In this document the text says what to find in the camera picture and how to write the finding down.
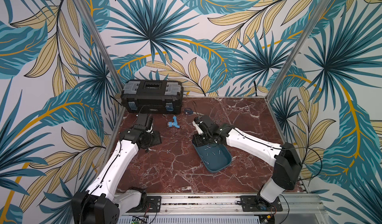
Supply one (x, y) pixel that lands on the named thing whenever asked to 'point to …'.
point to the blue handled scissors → (188, 111)
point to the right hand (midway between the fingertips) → (194, 140)
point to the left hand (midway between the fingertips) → (156, 142)
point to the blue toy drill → (174, 123)
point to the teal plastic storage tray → (215, 157)
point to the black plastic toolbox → (152, 96)
